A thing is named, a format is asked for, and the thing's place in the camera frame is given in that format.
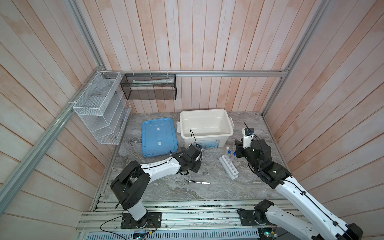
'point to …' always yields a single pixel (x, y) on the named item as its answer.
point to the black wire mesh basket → (149, 86)
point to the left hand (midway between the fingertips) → (196, 166)
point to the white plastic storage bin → (207, 127)
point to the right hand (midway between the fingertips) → (238, 139)
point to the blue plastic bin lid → (158, 137)
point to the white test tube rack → (231, 170)
